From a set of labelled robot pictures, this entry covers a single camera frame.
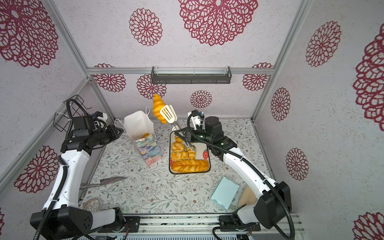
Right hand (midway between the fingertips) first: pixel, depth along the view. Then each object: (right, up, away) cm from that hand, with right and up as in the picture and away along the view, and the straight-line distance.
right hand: (176, 130), depth 68 cm
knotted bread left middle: (-3, -10, +32) cm, 33 cm away
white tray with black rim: (+14, -15, +33) cm, 39 cm away
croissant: (-25, -2, +35) cm, 42 cm away
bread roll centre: (+7, -14, +29) cm, 33 cm away
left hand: (-28, -1, +8) cm, 29 cm away
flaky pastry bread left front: (+1, -15, +27) cm, 31 cm away
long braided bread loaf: (+6, -21, +23) cm, 32 cm away
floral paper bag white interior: (-26, +2, +28) cm, 38 cm away
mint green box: (+26, -35, +17) cm, 47 cm away
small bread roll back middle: (-3, -5, +37) cm, 38 cm away
